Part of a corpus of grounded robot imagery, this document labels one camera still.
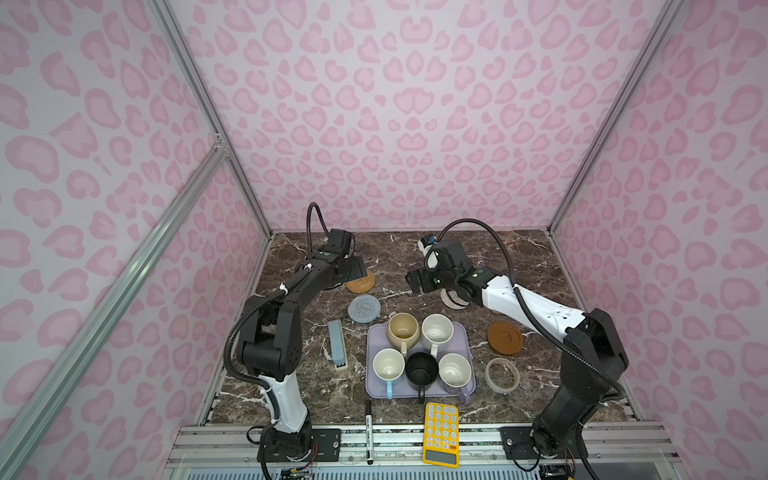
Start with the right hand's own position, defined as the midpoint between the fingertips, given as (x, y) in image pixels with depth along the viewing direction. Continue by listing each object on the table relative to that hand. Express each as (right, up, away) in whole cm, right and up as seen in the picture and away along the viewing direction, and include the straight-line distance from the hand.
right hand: (421, 270), depth 86 cm
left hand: (-20, +1, +9) cm, 22 cm away
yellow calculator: (+4, -41, -13) cm, 43 cm away
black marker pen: (-14, -39, -11) cm, 42 cm away
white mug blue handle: (-9, -27, -2) cm, 28 cm away
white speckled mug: (+5, -19, +5) cm, 20 cm away
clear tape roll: (+23, -30, -2) cm, 37 cm away
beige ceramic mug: (-5, -19, +6) cm, 20 cm away
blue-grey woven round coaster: (-17, -13, +12) cm, 25 cm away
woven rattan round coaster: (-19, -6, +18) cm, 27 cm away
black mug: (0, -28, -3) cm, 28 cm away
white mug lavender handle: (+9, -29, -2) cm, 31 cm away
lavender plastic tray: (-13, -22, +6) cm, 26 cm away
